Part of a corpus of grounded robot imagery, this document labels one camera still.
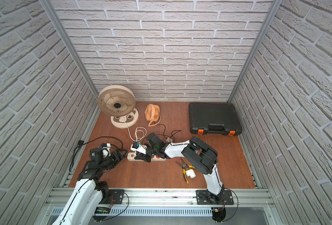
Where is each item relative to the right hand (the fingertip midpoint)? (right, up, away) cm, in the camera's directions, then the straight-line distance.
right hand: (138, 154), depth 86 cm
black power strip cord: (-43, +5, +11) cm, 45 cm away
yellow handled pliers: (+29, -7, -2) cm, 30 cm away
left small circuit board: (-15, -25, -14) cm, 33 cm away
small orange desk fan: (+7, +26, +11) cm, 29 cm away
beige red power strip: (-5, -1, 0) cm, 5 cm away
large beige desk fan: (-12, +34, +1) cm, 36 cm away
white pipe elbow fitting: (+32, -9, -5) cm, 34 cm away
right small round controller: (+45, -27, -15) cm, 55 cm away
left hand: (-9, +3, -2) cm, 10 cm away
